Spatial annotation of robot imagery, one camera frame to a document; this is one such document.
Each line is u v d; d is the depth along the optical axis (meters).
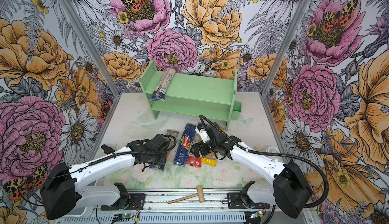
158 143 0.64
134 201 0.73
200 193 0.75
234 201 0.74
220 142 0.63
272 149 0.85
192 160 0.85
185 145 0.89
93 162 0.47
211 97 0.83
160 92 0.79
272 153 0.46
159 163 0.73
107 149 0.87
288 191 0.41
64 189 0.40
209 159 0.85
